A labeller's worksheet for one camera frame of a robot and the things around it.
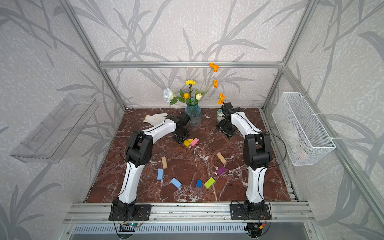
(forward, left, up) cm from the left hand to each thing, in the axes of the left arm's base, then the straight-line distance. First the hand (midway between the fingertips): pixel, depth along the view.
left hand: (189, 139), depth 101 cm
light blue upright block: (-25, +15, 0) cm, 30 cm away
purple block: (-22, -20, 0) cm, 29 cm away
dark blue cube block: (-29, -7, -1) cm, 30 cm away
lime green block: (-29, -13, 0) cm, 31 cm away
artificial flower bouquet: (+19, -3, +21) cm, 29 cm away
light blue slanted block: (-29, +6, -1) cm, 29 cm away
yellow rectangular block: (-3, +2, 0) cm, 3 cm away
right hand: (+2, -21, +7) cm, 22 cm away
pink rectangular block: (-2, -4, 0) cm, 5 cm away
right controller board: (-49, -35, -3) cm, 60 cm away
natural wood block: (-19, +14, -1) cm, 23 cm away
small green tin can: (+16, -21, +7) cm, 27 cm away
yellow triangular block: (-2, -1, +1) cm, 2 cm away
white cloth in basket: (-14, -54, +23) cm, 60 cm away
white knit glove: (+17, +27, -1) cm, 32 cm away
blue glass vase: (+14, -4, +10) cm, 18 cm away
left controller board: (-48, +25, -1) cm, 54 cm away
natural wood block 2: (-13, -21, -1) cm, 25 cm away
